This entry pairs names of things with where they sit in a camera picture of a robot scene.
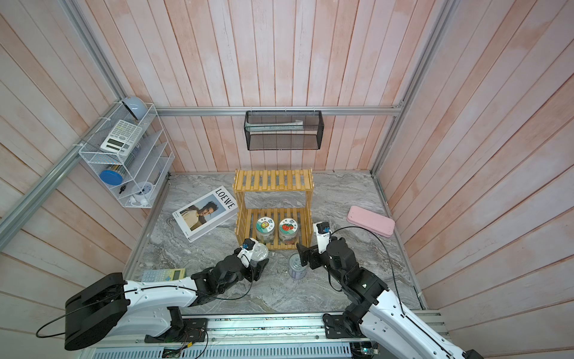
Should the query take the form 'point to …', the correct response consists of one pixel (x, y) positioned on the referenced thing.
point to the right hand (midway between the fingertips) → (308, 239)
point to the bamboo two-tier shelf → (297, 179)
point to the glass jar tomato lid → (288, 230)
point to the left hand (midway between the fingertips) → (259, 257)
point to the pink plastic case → (370, 221)
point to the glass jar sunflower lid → (264, 229)
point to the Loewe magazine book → (204, 215)
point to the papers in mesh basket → (297, 125)
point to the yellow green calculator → (164, 274)
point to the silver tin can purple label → (297, 270)
